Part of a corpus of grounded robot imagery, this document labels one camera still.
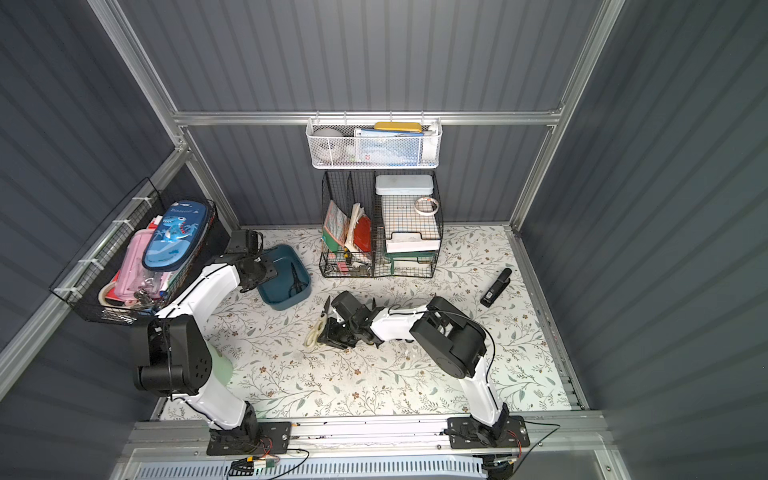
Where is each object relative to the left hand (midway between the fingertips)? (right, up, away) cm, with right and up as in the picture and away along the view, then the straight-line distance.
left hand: (269, 270), depth 91 cm
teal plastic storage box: (+3, -5, +11) cm, 13 cm away
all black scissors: (+5, -6, +11) cm, 14 cm away
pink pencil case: (-22, 0, -24) cm, 32 cm away
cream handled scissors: (+14, -21, -2) cm, 25 cm away
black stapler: (+74, -7, +8) cm, 74 cm away
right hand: (+18, -19, -4) cm, 27 cm away
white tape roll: (+49, +18, +5) cm, 53 cm away
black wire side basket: (-26, -1, -30) cm, 39 cm away
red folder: (+28, +11, +14) cm, 33 cm away
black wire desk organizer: (+34, +16, +10) cm, 39 cm away
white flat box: (+42, +29, +11) cm, 53 cm away
